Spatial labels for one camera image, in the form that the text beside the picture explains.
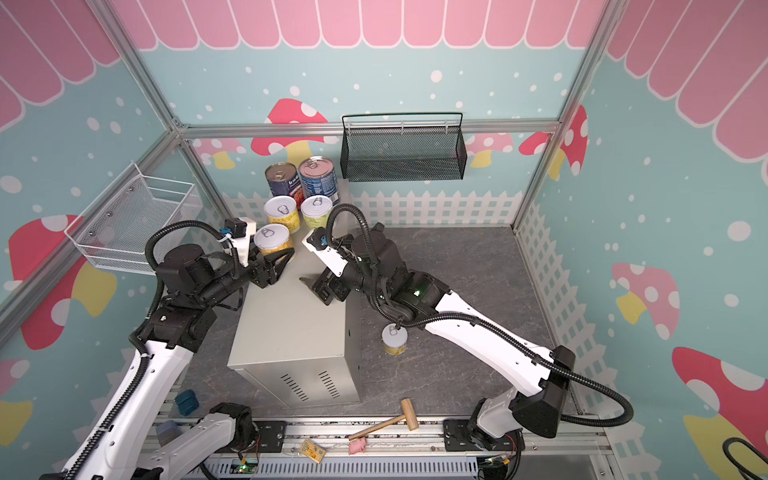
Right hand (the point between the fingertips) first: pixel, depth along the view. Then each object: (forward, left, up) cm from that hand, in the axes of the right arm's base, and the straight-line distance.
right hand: (316, 259), depth 61 cm
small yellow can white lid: (-3, -16, -33) cm, 37 cm away
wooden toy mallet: (-21, -19, -38) cm, 47 cm away
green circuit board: (-32, +21, -40) cm, 56 cm away
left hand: (+6, +10, -3) cm, 12 cm away
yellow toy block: (-30, +4, -37) cm, 47 cm away
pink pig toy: (-28, -7, -36) cm, 46 cm away
